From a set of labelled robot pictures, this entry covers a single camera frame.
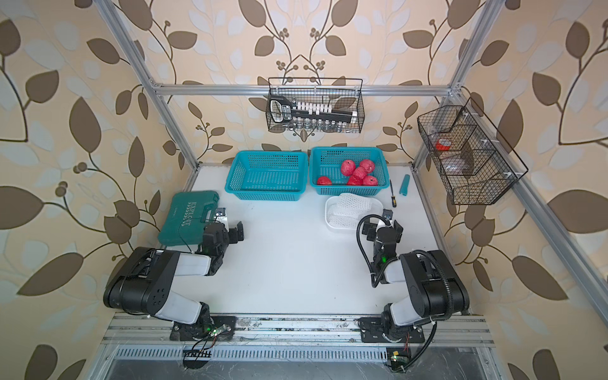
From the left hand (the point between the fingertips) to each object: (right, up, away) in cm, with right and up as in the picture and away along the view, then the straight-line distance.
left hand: (224, 221), depth 94 cm
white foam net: (+49, +4, -2) cm, 50 cm away
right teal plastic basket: (+43, +27, +26) cm, 57 cm away
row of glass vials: (+38, +37, -5) cm, 53 cm away
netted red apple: (+62, +25, +20) cm, 70 cm away
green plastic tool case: (-16, +2, +3) cm, 17 cm away
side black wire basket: (+87, +22, -20) cm, 92 cm away
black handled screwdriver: (+73, +9, +14) cm, 75 cm away
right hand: (+63, +1, -2) cm, 63 cm away
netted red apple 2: (+41, +17, +12) cm, 46 cm away
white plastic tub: (+63, +5, +5) cm, 63 cm away
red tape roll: (+81, +28, -13) cm, 87 cm away
